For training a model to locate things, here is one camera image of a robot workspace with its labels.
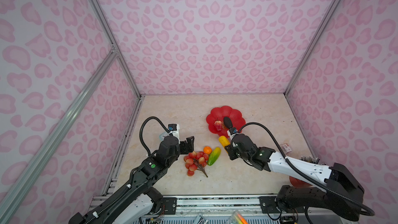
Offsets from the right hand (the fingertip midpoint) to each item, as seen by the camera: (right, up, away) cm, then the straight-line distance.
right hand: (227, 146), depth 82 cm
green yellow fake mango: (-7, -6, +3) cm, 10 cm away
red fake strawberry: (-3, +10, +16) cm, 19 cm away
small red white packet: (+35, -3, +8) cm, 36 cm away
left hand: (-20, +7, -6) cm, 22 cm away
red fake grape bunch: (-17, -8, +1) cm, 19 cm away
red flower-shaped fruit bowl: (-2, +16, +24) cm, 29 cm away
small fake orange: (-10, -3, +6) cm, 12 cm away
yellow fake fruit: (-2, +3, +1) cm, 3 cm away
